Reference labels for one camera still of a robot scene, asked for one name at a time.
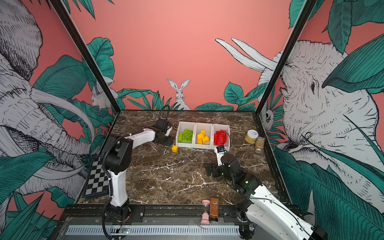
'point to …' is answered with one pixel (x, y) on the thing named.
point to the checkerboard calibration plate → (98, 183)
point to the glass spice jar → (260, 145)
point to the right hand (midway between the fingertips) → (209, 161)
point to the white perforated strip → (153, 230)
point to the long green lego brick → (187, 136)
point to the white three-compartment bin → (210, 129)
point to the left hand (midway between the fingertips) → (169, 138)
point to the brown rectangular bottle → (214, 207)
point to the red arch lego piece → (218, 138)
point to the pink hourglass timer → (205, 218)
